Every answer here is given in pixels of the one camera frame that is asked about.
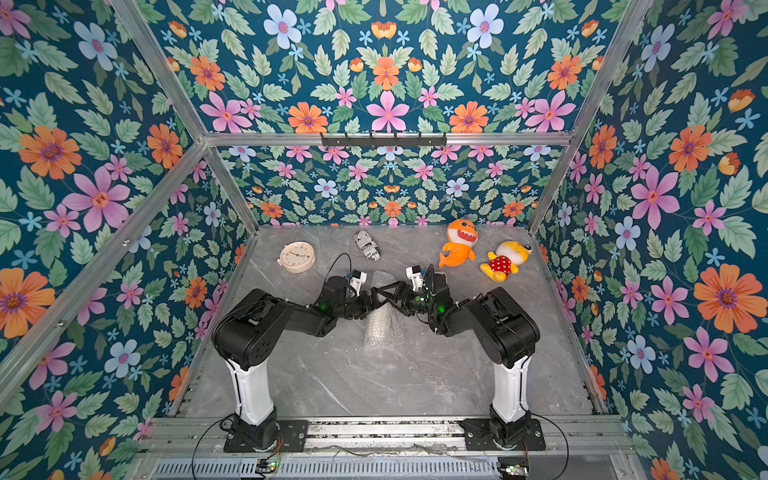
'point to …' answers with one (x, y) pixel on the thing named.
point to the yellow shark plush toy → (506, 258)
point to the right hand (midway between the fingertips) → (388, 292)
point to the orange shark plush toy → (463, 236)
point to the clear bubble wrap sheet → (385, 324)
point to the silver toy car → (367, 245)
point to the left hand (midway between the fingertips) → (394, 302)
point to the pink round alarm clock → (296, 257)
